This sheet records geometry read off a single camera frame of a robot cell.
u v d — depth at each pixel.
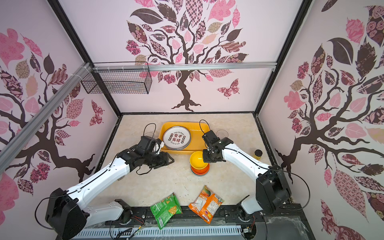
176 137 1.02
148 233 0.70
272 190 0.42
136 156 0.56
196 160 0.85
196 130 1.10
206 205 0.74
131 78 0.95
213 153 0.60
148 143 0.62
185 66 0.93
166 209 0.72
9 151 0.50
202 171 0.84
